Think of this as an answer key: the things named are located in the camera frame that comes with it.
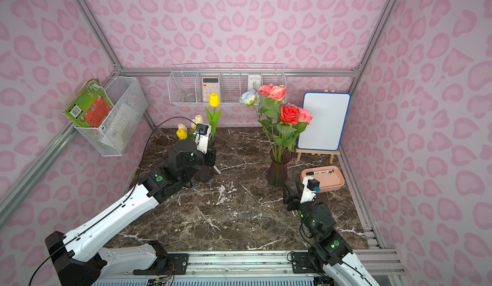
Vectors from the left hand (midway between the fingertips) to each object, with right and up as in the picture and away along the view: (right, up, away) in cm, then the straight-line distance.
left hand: (213, 140), depth 70 cm
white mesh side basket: (-43, +16, +20) cm, 50 cm away
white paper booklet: (-43, +4, +12) cm, 44 cm away
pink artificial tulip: (-16, +6, +10) cm, 19 cm away
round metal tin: (-16, +20, +22) cm, 34 cm away
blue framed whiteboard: (+49, +13, +17) cm, 53 cm away
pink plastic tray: (+54, -19, +28) cm, 63 cm away
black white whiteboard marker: (+44, -17, +28) cm, 55 cm away
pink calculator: (-7, +27, +23) cm, 35 cm away
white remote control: (+15, +28, +22) cm, 38 cm away
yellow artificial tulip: (-13, +2, +5) cm, 14 cm away
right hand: (+28, -16, +4) cm, 33 cm away
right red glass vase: (+25, -13, +16) cm, 33 cm away
